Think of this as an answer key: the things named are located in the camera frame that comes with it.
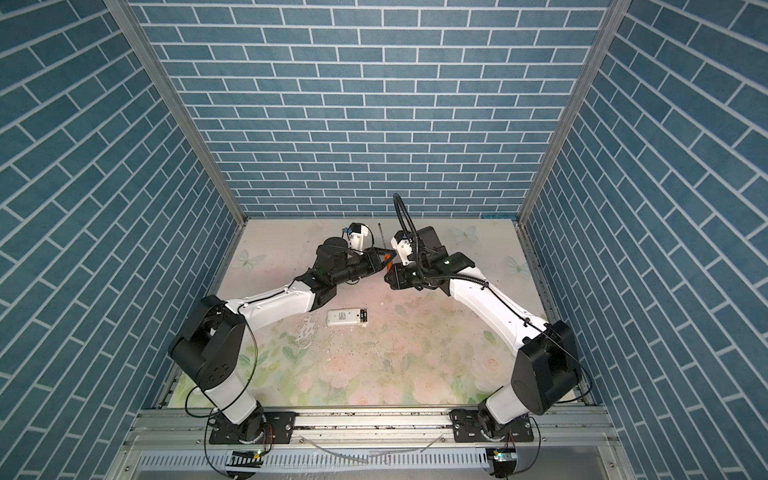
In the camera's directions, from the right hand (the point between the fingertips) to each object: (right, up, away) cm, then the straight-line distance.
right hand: (387, 273), depth 81 cm
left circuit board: (-34, -45, -9) cm, 57 cm away
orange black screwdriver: (0, +4, -1) cm, 4 cm away
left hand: (+2, +5, 0) cm, 5 cm away
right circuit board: (+30, -45, -7) cm, 55 cm away
